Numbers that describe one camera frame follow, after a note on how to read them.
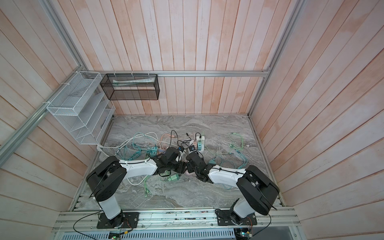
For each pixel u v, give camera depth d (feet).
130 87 3.44
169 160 2.36
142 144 3.41
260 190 1.53
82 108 2.39
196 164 2.24
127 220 2.39
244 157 3.16
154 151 2.97
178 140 3.49
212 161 3.04
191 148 2.57
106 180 1.59
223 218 2.40
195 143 3.10
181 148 2.73
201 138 3.05
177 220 2.45
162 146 3.30
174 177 2.75
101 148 3.31
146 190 2.72
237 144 3.41
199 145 3.11
